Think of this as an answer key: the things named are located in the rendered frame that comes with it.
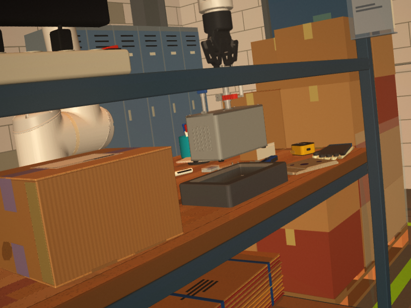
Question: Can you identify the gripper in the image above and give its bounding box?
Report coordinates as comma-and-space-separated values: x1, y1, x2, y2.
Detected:
200, 10, 239, 68

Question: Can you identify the grey metal stamp stand box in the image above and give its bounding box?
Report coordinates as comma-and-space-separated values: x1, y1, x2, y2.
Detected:
185, 104, 268, 163

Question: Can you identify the large brown cardboard carton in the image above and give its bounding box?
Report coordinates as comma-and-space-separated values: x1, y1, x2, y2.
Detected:
0, 146, 184, 288

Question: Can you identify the blue grey locker row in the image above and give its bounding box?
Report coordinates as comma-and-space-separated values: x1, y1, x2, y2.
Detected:
24, 25, 207, 159

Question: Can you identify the brown cardboard box with tape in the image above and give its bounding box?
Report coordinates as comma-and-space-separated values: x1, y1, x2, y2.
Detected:
250, 16, 359, 65

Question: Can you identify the teal pen cup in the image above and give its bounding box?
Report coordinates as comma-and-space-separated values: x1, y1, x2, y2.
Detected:
178, 123, 192, 159

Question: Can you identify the small white box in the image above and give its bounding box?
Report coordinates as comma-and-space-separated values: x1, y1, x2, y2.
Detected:
256, 142, 277, 162

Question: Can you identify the big brown cardboard box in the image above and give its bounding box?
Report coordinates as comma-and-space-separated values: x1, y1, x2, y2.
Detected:
231, 71, 362, 151

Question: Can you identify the yellow tape measure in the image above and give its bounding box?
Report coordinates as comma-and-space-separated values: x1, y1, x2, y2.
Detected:
291, 141, 315, 157

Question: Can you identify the dark grey shallow tray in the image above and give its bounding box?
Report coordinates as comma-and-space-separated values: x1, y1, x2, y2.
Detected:
178, 161, 289, 209

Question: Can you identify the flat brown cardboard piece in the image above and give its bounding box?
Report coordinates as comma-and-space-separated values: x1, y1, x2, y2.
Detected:
285, 158, 339, 177

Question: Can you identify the black and cream work glove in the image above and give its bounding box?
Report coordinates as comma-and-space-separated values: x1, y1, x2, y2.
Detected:
312, 143, 354, 161

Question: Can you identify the grey sign plate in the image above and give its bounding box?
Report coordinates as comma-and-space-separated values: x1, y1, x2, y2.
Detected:
346, 0, 398, 41

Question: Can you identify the beige flat slab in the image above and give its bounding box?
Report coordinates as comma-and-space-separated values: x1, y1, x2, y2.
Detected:
0, 48, 131, 86

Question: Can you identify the black flat panel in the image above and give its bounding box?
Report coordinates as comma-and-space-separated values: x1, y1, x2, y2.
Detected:
0, 0, 111, 28

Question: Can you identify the dark blue steel shelf rack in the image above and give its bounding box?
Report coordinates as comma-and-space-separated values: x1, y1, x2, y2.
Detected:
0, 33, 395, 308

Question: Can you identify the red cardboard box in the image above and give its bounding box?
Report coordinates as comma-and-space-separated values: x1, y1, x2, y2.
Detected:
256, 210, 366, 305

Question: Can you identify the bundle of flat cardboard sheets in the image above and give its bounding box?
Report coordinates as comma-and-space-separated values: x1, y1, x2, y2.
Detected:
156, 251, 286, 308

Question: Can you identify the wooden pallet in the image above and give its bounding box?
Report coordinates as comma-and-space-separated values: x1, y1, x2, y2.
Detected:
333, 221, 411, 307

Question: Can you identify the grey post with red gear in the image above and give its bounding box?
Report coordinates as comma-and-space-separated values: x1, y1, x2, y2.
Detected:
216, 85, 245, 110

